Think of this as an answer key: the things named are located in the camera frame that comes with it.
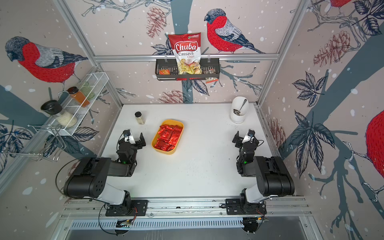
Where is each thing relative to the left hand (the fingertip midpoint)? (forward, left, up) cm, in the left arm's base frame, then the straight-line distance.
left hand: (136, 131), depth 91 cm
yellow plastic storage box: (+13, -19, -7) cm, 24 cm away
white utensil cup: (+21, -68, -2) cm, 71 cm away
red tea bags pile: (-1, -19, -4) cm, 20 cm away
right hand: (0, -68, 0) cm, 68 cm away
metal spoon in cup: (+22, -69, -7) cm, 73 cm away
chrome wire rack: (-20, +27, +23) cm, 40 cm away
